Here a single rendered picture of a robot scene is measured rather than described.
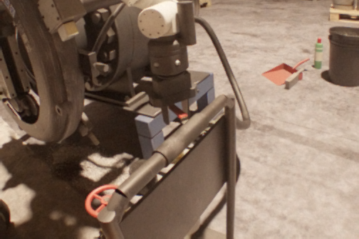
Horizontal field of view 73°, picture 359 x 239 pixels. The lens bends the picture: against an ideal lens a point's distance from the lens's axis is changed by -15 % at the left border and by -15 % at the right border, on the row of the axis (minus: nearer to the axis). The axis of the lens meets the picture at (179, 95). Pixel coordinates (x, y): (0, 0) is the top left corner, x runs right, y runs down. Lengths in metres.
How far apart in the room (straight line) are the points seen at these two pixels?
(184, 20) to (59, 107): 0.49
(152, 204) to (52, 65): 0.53
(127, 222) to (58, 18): 0.53
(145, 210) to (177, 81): 0.32
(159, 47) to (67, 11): 0.29
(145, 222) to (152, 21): 0.38
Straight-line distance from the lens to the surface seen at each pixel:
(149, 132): 1.16
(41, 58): 0.85
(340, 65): 2.01
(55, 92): 0.88
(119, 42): 1.11
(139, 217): 0.45
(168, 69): 0.61
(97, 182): 1.27
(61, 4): 0.76
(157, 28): 0.57
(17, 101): 1.23
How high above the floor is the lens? 0.81
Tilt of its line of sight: 26 degrees down
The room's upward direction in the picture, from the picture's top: 7 degrees counter-clockwise
